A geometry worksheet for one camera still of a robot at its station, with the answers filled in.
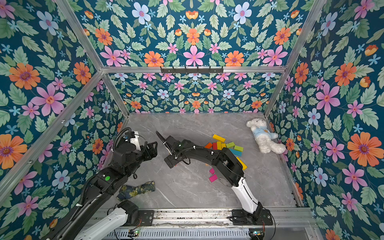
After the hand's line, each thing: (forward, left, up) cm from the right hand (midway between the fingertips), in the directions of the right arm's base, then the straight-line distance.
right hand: (178, 154), depth 92 cm
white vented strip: (-39, -7, -6) cm, 40 cm away
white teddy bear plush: (+13, -55, +3) cm, 56 cm away
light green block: (+11, -34, -4) cm, 36 cm away
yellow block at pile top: (+16, -26, -4) cm, 31 cm away
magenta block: (-8, -21, -6) cm, 24 cm away
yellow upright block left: (+10, -26, -4) cm, 29 cm away
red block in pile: (+9, -23, -3) cm, 25 cm away
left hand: (-7, +8, +21) cm, 24 cm away
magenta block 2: (-12, -22, -6) cm, 26 cm away
